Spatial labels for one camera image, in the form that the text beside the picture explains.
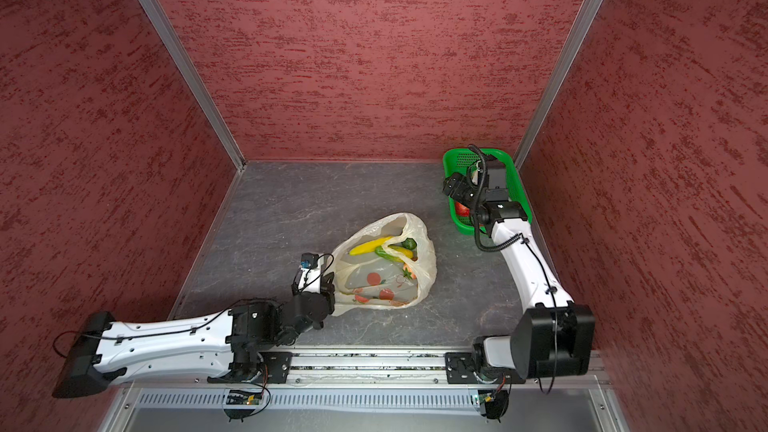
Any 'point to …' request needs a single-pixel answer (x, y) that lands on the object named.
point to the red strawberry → (408, 272)
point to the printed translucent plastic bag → (386, 263)
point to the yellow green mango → (402, 251)
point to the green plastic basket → (457, 160)
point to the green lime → (409, 243)
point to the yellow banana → (369, 247)
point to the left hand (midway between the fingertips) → (333, 281)
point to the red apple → (461, 210)
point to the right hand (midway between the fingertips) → (450, 191)
